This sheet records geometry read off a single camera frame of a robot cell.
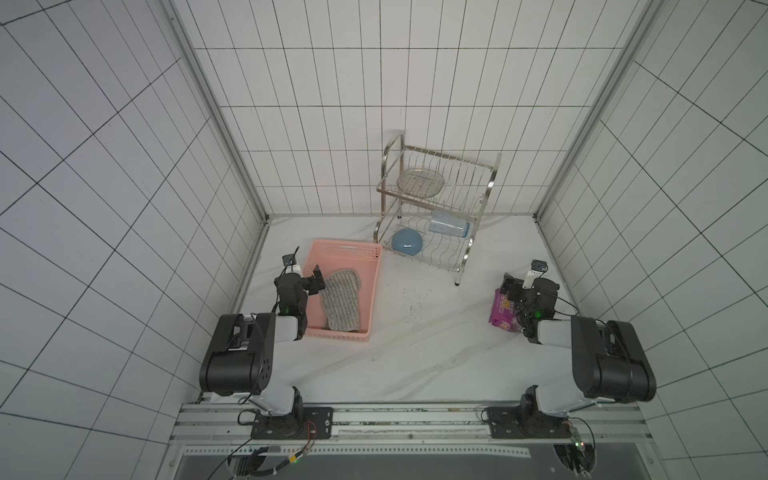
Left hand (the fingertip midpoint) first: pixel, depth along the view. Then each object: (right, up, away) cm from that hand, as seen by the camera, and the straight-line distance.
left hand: (303, 272), depth 95 cm
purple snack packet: (+62, -11, -8) cm, 64 cm away
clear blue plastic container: (+50, +16, +11) cm, 54 cm away
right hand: (+68, 0, -1) cm, 68 cm away
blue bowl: (+35, +10, +9) cm, 37 cm away
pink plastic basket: (+8, +5, +6) cm, 11 cm away
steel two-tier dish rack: (+41, +22, -5) cm, 47 cm away
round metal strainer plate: (+38, +29, -3) cm, 48 cm away
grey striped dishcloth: (+13, -9, -1) cm, 15 cm away
